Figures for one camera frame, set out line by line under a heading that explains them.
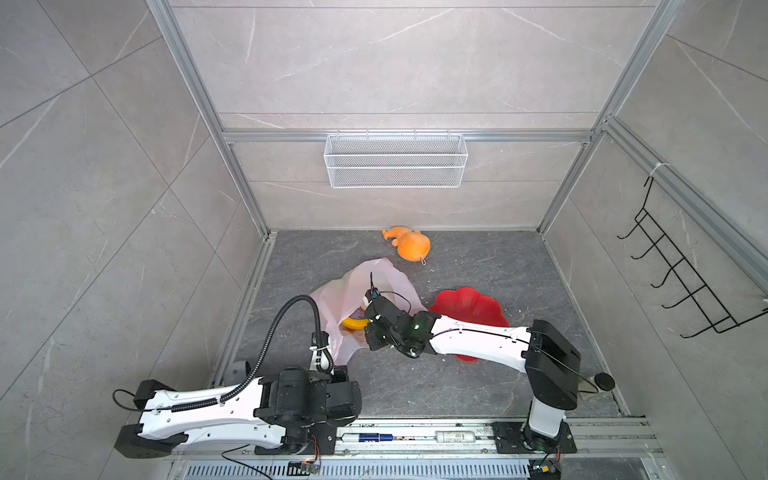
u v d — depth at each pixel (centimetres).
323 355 59
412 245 106
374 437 73
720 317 59
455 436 73
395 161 101
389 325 61
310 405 48
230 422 44
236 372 75
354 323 90
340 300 80
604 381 74
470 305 97
